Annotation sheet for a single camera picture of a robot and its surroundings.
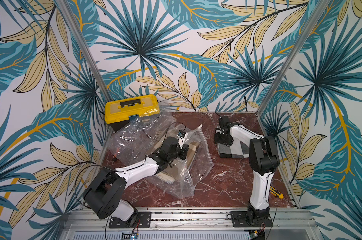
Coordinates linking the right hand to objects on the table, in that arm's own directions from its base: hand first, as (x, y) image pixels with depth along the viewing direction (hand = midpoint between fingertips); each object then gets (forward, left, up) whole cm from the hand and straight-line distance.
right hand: (220, 141), depth 102 cm
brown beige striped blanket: (-24, +33, +4) cm, 41 cm away
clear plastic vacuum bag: (+4, +42, +6) cm, 42 cm away
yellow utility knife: (-34, -24, -1) cm, 42 cm away
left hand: (-12, +24, +12) cm, 29 cm away
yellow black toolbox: (+14, +68, +15) cm, 71 cm away
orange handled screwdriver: (-11, +64, +8) cm, 66 cm away
